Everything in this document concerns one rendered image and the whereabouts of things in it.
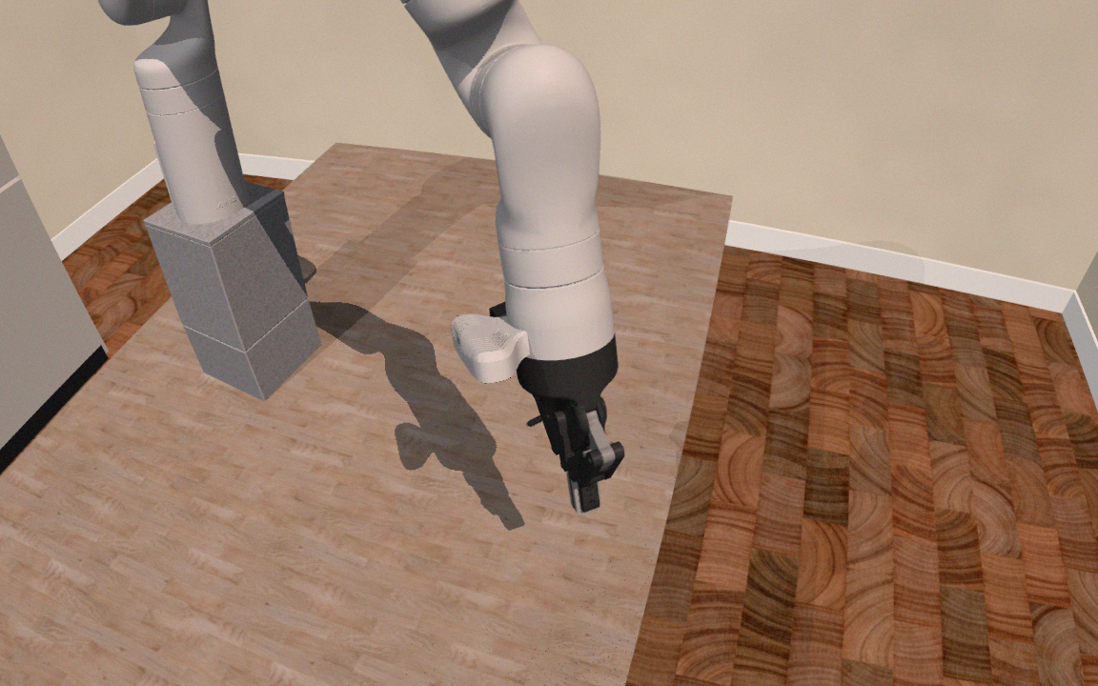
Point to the black power strip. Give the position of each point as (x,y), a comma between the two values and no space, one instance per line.
(499,311)

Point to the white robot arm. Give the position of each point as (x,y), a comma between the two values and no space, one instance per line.
(536,102)

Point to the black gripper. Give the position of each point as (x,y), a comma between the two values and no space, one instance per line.
(575,408)

